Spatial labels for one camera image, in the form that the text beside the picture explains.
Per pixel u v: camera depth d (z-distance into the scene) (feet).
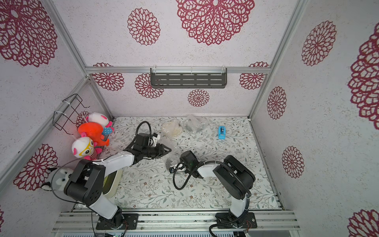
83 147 2.62
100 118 3.09
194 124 3.58
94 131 2.98
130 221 2.41
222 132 3.56
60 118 2.39
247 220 2.36
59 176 2.30
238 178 1.43
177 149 3.10
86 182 1.52
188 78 3.11
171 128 3.59
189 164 2.42
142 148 2.41
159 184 2.86
